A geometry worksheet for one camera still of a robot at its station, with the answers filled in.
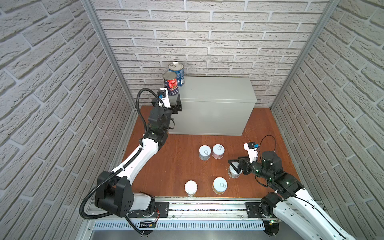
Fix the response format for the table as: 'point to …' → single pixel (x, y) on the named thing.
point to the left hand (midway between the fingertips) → (170, 92)
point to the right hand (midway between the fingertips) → (234, 159)
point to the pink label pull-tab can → (218, 151)
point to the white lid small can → (191, 187)
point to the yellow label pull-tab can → (220, 185)
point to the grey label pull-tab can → (204, 152)
